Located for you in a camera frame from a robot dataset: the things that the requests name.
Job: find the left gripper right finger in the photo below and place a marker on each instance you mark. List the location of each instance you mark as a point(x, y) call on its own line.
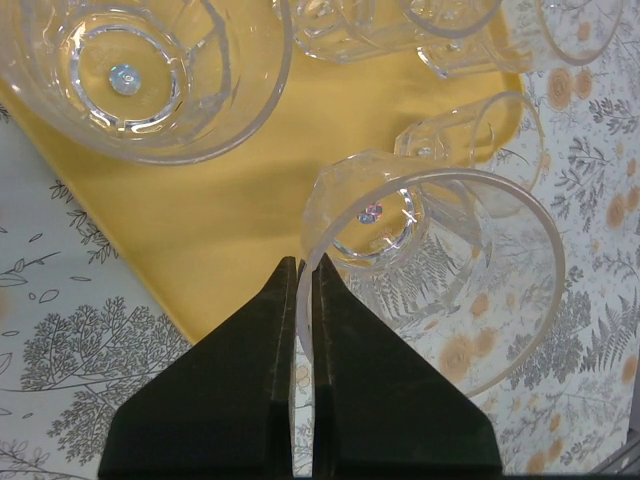
point(381, 410)

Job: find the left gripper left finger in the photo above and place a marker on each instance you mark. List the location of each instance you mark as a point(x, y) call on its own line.
point(223, 409)

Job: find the small clear glass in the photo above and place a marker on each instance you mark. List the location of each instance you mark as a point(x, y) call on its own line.
point(501, 134)

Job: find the yellow plastic tray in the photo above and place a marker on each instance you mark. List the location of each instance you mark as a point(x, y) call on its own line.
point(195, 241)

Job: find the floral patterned table mat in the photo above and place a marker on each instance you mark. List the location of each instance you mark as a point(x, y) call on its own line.
point(565, 410)

